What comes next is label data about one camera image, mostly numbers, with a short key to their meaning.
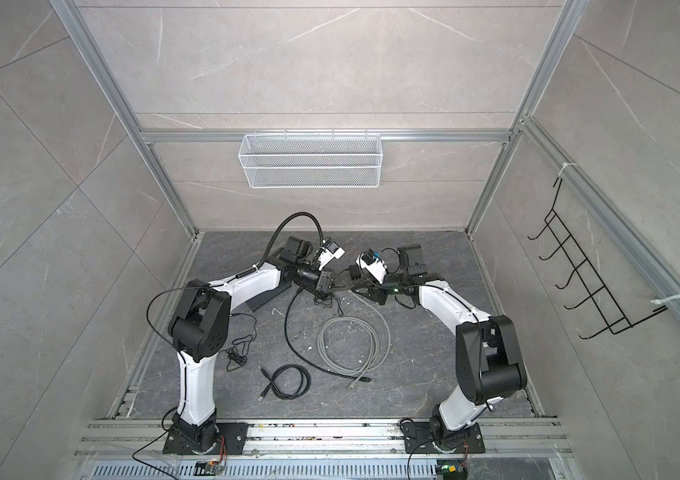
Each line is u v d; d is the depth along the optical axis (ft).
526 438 2.45
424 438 2.40
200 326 1.76
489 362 1.48
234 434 2.44
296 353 2.89
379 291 2.48
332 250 2.69
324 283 2.62
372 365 2.80
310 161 3.30
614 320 1.92
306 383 2.68
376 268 2.45
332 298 3.29
